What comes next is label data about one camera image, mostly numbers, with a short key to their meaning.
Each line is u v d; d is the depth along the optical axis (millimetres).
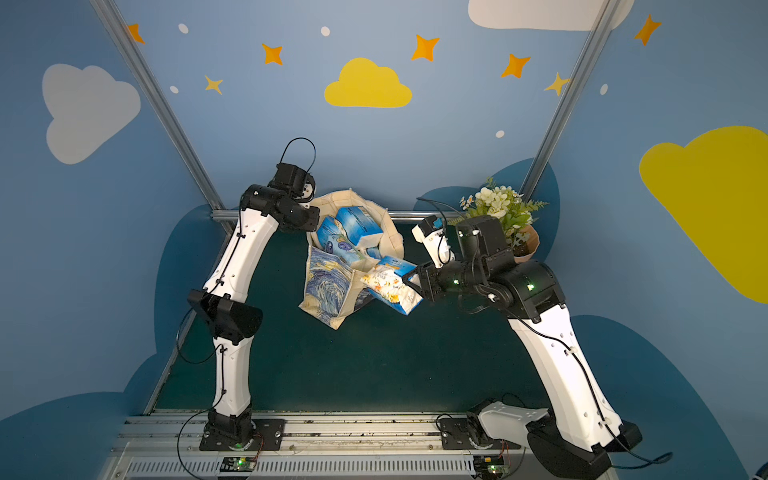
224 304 517
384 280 614
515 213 863
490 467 708
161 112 856
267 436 744
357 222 882
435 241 529
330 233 908
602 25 708
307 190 752
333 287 840
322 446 733
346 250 839
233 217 1178
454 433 748
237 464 704
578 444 367
